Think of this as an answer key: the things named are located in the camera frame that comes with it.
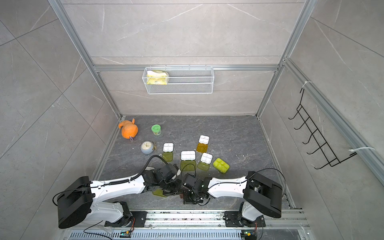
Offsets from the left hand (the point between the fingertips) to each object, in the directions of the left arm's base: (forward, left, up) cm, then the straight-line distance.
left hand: (187, 191), depth 77 cm
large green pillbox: (+16, -21, -4) cm, 27 cm away
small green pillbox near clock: (+29, +13, -5) cm, 33 cm away
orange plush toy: (+41, +40, +3) cm, 58 cm away
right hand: (-5, +1, -5) cm, 7 cm away
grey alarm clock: (+29, +26, -2) cm, 39 cm away
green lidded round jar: (+44, +22, -2) cm, 49 cm away
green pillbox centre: (+21, 0, -6) cm, 21 cm away
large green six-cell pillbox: (-1, +14, +4) cm, 14 cm away
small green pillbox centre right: (+21, -12, -6) cm, 25 cm away
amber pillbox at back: (+31, -11, -6) cm, 33 cm away
